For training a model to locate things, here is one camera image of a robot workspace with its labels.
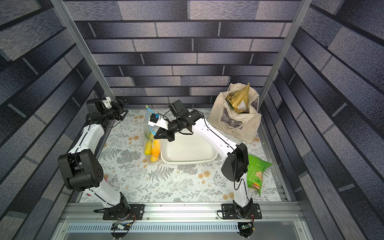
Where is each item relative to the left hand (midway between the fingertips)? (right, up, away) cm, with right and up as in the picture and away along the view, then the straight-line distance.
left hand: (130, 102), depth 84 cm
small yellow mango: (+11, -27, +1) cm, 29 cm away
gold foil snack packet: (+66, +2, +8) cm, 66 cm away
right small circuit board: (+63, -64, -11) cm, 91 cm away
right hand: (+18, -18, -10) cm, 27 cm away
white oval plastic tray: (+32, -29, +13) cm, 45 cm away
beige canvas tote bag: (+67, -14, +8) cm, 69 cm away
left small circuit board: (+2, -62, -13) cm, 63 cm away
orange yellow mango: (+15, -28, 0) cm, 32 cm away
